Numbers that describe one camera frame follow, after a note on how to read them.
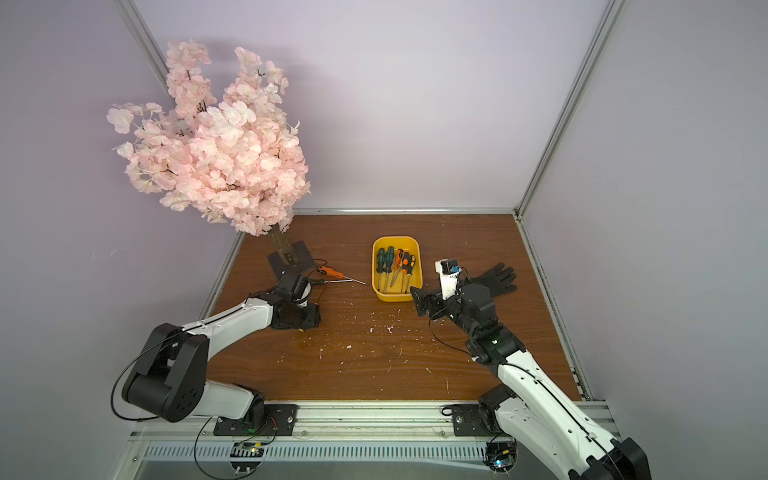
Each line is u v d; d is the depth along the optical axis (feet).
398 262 3.38
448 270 2.11
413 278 3.29
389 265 3.38
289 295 2.35
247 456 2.37
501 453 2.28
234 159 1.92
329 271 3.29
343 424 2.40
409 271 3.30
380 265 3.38
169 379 1.42
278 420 2.39
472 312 1.89
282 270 3.39
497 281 3.19
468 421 2.38
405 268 3.31
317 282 3.39
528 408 1.93
